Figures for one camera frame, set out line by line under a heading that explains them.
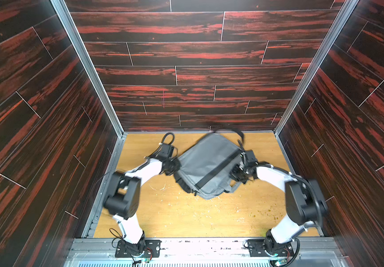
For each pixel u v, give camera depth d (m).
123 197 0.48
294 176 0.51
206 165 0.96
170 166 0.79
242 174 0.79
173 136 0.84
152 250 0.74
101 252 0.73
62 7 0.66
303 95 0.97
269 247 0.67
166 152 0.75
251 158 0.75
